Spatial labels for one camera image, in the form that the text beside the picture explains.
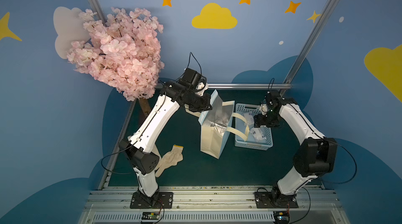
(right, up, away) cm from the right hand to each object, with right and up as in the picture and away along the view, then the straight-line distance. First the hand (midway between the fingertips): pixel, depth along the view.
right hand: (264, 123), depth 87 cm
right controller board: (+2, -43, -14) cm, 45 cm away
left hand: (-31, +10, -16) cm, 36 cm away
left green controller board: (-60, -41, -16) cm, 74 cm away
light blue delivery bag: (-28, -1, +8) cm, 29 cm away
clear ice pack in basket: (-2, -7, +7) cm, 10 cm away
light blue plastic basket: (-14, -4, -13) cm, 20 cm away
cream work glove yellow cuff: (-54, -20, -1) cm, 57 cm away
